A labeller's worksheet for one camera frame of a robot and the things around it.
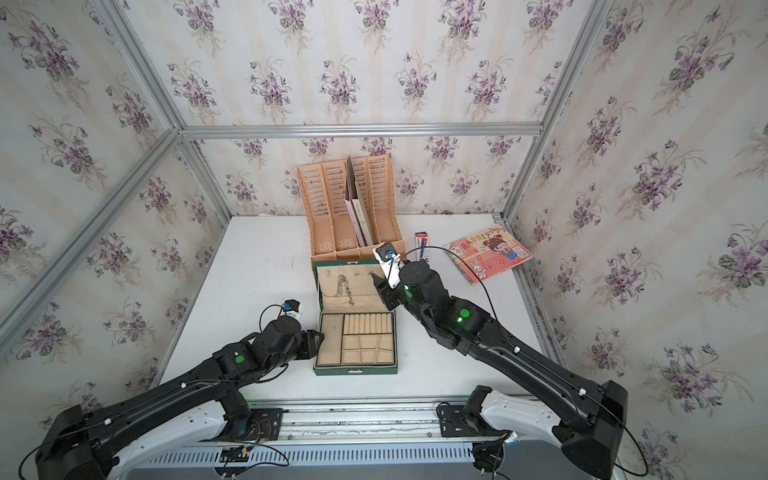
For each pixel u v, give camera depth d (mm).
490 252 1082
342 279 844
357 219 902
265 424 730
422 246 1086
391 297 602
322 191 1101
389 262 561
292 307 718
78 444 402
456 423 731
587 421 384
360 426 747
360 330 839
